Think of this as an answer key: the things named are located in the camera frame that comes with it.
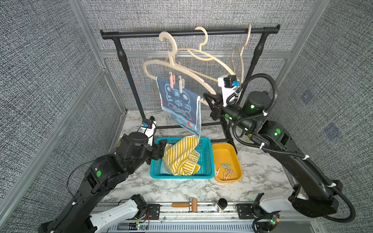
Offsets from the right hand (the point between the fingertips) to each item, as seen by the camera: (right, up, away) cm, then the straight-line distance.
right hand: (208, 89), depth 50 cm
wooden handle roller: (-9, -54, +24) cm, 60 cm away
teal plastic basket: (+5, -34, +37) cm, 51 cm away
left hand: (-17, -18, +9) cm, 26 cm away
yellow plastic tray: (+17, -38, +38) cm, 56 cm away
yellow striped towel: (-10, -31, +31) cm, 45 cm away
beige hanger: (+5, +42, +64) cm, 77 cm away
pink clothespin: (+17, -40, +35) cm, 56 cm away
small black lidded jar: (+9, -51, +19) cm, 55 cm away
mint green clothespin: (+16, -38, +38) cm, 56 cm away
